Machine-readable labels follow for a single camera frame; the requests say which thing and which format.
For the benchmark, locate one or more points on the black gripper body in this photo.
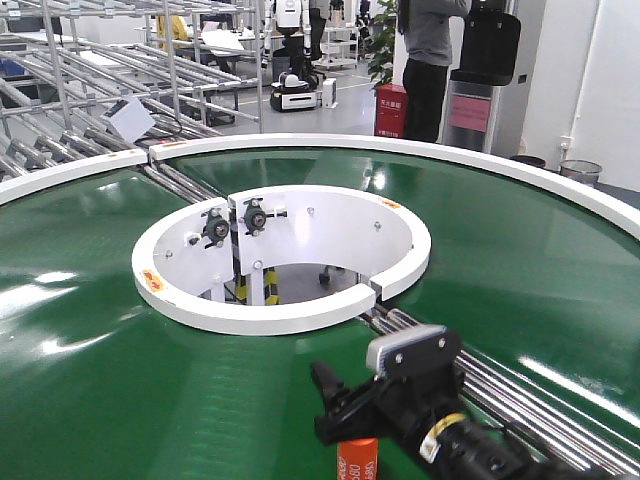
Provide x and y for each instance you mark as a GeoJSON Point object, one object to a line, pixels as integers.
{"type": "Point", "coordinates": [420, 400]}

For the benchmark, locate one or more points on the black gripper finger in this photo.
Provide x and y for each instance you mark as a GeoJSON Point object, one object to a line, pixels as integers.
{"type": "Point", "coordinates": [350, 422]}
{"type": "Point", "coordinates": [330, 387]}

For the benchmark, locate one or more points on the orange capacitor cylinder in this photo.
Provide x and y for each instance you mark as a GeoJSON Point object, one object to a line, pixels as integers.
{"type": "Point", "coordinates": [357, 460]}

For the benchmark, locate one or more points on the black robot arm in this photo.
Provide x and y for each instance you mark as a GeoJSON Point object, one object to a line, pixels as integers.
{"type": "Point", "coordinates": [500, 455]}

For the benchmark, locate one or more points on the round white conveyor green belt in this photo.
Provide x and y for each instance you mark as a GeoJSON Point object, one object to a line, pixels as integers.
{"type": "Point", "coordinates": [150, 400]}

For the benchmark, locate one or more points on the white shelf cart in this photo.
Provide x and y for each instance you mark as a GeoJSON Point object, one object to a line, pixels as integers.
{"type": "Point", "coordinates": [342, 47]}

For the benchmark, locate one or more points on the dark round bin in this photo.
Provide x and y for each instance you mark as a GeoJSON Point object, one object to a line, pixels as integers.
{"type": "Point", "coordinates": [527, 161]}

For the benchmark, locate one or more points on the red cabinet box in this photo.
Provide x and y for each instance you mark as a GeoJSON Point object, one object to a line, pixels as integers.
{"type": "Point", "coordinates": [390, 112]}

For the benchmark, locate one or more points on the grey stand pink sign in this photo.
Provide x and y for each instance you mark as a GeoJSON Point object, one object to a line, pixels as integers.
{"type": "Point", "coordinates": [470, 115]}

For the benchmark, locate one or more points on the white humanoid robot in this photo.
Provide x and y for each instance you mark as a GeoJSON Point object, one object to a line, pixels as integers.
{"type": "Point", "coordinates": [292, 95]}

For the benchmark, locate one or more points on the small white cabinet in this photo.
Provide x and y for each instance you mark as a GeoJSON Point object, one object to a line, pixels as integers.
{"type": "Point", "coordinates": [329, 92]}

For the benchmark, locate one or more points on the white box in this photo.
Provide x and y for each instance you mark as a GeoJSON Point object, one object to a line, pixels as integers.
{"type": "Point", "coordinates": [129, 120]}

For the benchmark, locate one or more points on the potted green plant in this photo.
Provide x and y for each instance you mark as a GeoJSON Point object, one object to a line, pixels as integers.
{"type": "Point", "coordinates": [382, 55]}

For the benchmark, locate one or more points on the person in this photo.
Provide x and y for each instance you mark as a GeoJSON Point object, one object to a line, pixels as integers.
{"type": "Point", "coordinates": [425, 40]}

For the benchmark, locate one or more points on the black rounded panel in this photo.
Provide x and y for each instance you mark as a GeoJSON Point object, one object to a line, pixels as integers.
{"type": "Point", "coordinates": [490, 45]}

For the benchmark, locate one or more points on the steel roller flow rack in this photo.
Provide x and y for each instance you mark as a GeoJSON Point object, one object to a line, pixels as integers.
{"type": "Point", "coordinates": [75, 75]}

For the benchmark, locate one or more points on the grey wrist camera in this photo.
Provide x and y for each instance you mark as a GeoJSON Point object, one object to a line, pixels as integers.
{"type": "Point", "coordinates": [410, 350]}

